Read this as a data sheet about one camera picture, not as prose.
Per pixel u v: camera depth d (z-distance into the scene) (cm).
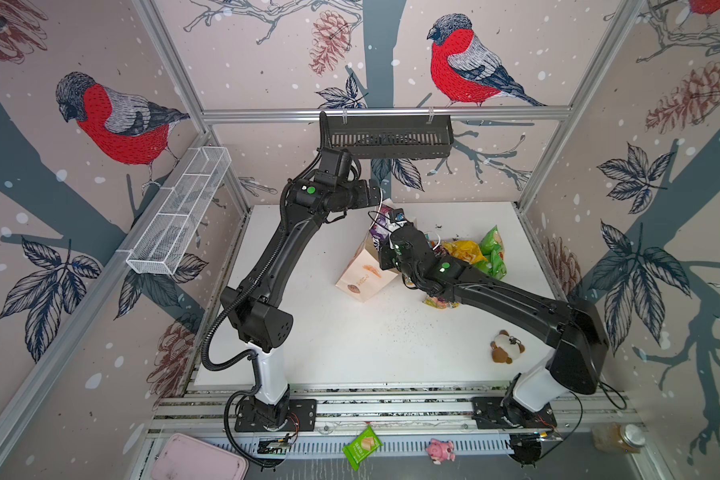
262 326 51
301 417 73
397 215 67
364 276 81
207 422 73
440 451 67
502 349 82
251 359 54
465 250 96
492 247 94
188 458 68
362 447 68
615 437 65
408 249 57
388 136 104
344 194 63
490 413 73
